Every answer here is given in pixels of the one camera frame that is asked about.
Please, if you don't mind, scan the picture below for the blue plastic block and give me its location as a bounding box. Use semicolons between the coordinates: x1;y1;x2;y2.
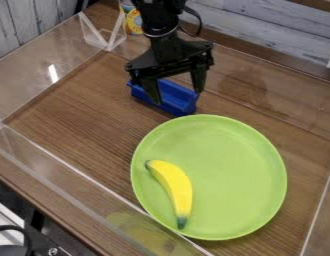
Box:
126;79;198;117

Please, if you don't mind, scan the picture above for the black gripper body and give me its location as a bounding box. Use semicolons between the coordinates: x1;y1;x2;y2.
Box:
125;34;213;82

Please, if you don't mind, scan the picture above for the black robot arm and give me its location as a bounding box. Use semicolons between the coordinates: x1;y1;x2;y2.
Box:
125;0;214;104

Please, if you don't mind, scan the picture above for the yellow toy banana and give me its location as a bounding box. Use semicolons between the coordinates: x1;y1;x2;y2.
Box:
145;160;193;229

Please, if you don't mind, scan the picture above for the clear acrylic corner bracket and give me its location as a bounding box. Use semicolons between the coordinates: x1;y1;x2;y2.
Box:
78;12;126;52

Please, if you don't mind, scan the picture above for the green round plate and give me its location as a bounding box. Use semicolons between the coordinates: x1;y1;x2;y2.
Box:
130;114;287;241

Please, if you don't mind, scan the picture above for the yellow labelled tin can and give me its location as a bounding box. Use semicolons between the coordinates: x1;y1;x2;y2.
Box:
118;0;142;35

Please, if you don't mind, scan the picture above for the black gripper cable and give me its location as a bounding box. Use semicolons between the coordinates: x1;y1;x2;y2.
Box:
177;4;204;38

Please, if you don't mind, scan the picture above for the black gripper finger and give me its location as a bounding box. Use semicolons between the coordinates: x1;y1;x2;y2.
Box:
141;78;162;105
190;54;206;94

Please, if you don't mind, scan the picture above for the clear acrylic front wall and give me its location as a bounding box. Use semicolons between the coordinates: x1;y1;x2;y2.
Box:
0;123;213;256

